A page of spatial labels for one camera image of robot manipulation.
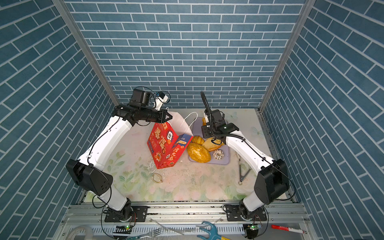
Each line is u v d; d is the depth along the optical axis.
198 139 0.97
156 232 0.69
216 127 0.63
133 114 0.53
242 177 0.85
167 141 0.78
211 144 0.94
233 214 0.73
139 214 0.74
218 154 0.92
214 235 0.67
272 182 0.43
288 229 0.69
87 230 0.68
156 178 0.86
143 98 0.59
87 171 0.42
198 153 0.89
